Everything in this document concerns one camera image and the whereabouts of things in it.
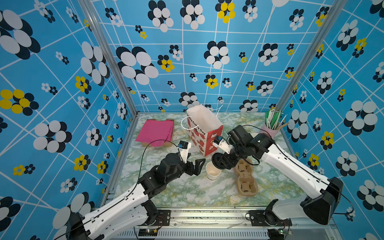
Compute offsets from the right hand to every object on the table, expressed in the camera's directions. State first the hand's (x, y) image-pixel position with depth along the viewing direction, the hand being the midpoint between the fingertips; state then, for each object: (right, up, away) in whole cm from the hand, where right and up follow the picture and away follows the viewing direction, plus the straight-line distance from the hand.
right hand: (222, 159), depth 74 cm
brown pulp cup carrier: (+14, -15, +6) cm, 22 cm away
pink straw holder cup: (+36, +12, +21) cm, 44 cm away
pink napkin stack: (-42, +12, +29) cm, 52 cm away
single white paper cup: (-3, -12, +16) cm, 20 cm away
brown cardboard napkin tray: (-35, +5, +24) cm, 42 cm away
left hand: (-12, +2, -4) cm, 13 cm away
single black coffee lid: (-4, 0, -3) cm, 5 cm away
